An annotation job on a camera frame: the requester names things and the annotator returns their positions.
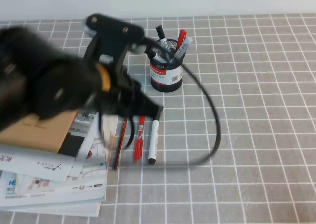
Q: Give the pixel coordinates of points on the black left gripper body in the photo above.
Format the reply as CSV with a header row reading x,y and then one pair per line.
x,y
120,94

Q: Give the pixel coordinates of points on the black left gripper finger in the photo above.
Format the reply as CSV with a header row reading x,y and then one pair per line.
x,y
155,111

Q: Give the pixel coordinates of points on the black cap whiteboard marker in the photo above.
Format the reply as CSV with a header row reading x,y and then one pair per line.
x,y
153,141

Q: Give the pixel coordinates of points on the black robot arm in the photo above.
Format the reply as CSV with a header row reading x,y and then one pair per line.
x,y
36,78

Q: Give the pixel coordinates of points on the red gel pen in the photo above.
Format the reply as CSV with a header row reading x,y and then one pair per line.
x,y
140,140

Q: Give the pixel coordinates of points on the black mesh pen holder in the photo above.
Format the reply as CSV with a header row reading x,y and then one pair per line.
x,y
164,77

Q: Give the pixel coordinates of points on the red black pencil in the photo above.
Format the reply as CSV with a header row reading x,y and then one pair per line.
x,y
120,143

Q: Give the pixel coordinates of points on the map leaflet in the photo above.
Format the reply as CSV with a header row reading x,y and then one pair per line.
x,y
96,149

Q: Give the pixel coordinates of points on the clear silver paint marker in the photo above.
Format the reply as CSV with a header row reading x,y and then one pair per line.
x,y
182,50

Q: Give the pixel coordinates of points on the black cap white marker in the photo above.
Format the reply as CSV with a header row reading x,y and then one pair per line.
x,y
163,39

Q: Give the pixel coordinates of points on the tan kraft notebook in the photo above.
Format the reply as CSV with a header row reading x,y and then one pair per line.
x,y
33,133

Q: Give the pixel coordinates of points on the red cap marker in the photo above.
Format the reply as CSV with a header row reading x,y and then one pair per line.
x,y
181,38

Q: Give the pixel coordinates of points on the grey checked tablecloth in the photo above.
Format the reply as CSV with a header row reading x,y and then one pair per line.
x,y
261,73

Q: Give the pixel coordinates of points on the white Agilex brochure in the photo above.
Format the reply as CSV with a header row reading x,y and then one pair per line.
x,y
39,163

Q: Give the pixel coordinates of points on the white bottom booklet stack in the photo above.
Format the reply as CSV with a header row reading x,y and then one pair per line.
x,y
84,200

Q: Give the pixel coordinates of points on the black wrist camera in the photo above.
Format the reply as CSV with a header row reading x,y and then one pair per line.
x,y
104,56

